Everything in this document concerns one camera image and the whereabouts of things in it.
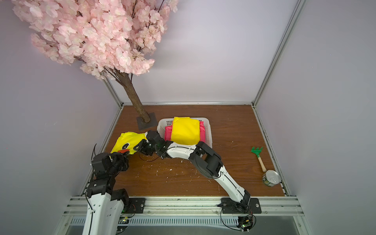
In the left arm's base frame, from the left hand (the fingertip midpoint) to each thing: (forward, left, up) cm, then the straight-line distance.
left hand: (131, 148), depth 78 cm
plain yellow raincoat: (+16, -29, -6) cm, 34 cm away
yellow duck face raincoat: (+12, +10, -13) cm, 20 cm away
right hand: (+2, +1, -3) cm, 4 cm away
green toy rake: (+7, -76, -15) cm, 78 cm away
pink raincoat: (+16, -17, -8) cm, 25 cm away
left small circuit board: (-31, 0, -17) cm, 35 cm away
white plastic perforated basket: (+23, -13, -7) cm, 27 cm away
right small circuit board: (-31, -61, -17) cm, 70 cm away
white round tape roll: (-12, -77, -10) cm, 79 cm away
